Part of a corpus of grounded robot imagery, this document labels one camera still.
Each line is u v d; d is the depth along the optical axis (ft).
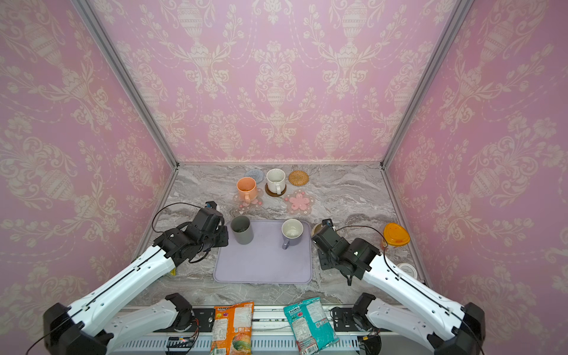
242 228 3.02
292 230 3.08
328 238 1.85
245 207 3.38
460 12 2.26
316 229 2.54
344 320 2.40
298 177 3.82
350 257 1.64
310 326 2.32
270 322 2.47
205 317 2.45
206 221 1.89
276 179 3.44
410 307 1.43
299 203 3.48
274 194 3.41
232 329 2.30
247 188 3.48
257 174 3.82
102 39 2.48
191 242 1.79
